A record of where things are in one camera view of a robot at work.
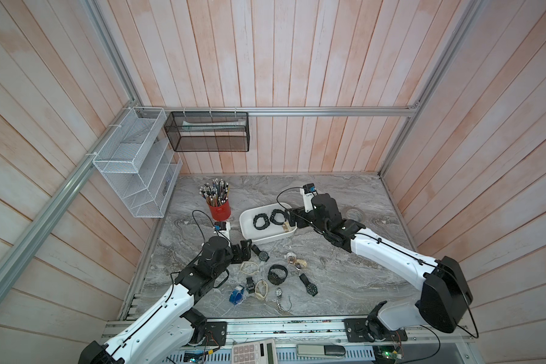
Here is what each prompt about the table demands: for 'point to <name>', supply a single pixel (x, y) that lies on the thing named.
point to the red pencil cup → (221, 213)
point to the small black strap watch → (250, 286)
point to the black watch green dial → (311, 288)
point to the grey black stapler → (320, 351)
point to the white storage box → (274, 231)
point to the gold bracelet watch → (300, 264)
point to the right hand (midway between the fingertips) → (295, 208)
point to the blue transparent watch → (236, 296)
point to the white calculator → (262, 352)
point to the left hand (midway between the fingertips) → (241, 245)
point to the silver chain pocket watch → (278, 293)
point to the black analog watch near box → (262, 254)
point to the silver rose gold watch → (291, 257)
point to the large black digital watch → (277, 274)
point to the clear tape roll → (354, 213)
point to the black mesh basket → (208, 131)
